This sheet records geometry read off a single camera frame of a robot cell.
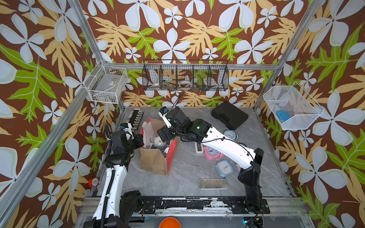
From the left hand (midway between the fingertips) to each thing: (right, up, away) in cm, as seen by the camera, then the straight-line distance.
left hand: (142, 133), depth 79 cm
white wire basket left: (-24, +30, +6) cm, 39 cm away
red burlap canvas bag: (+10, -13, -8) cm, 19 cm away
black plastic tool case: (+59, +12, +28) cm, 67 cm away
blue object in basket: (+81, +11, +1) cm, 81 cm away
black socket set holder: (-15, +9, +32) cm, 37 cm away
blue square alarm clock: (+48, -21, +5) cm, 53 cm away
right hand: (+13, +4, -7) cm, 15 cm away
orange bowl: (+17, -41, -13) cm, 46 cm away
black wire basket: (+25, +40, +18) cm, 50 cm away
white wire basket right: (+88, +15, +3) cm, 89 cm away
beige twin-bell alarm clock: (+58, -2, +20) cm, 61 cm away
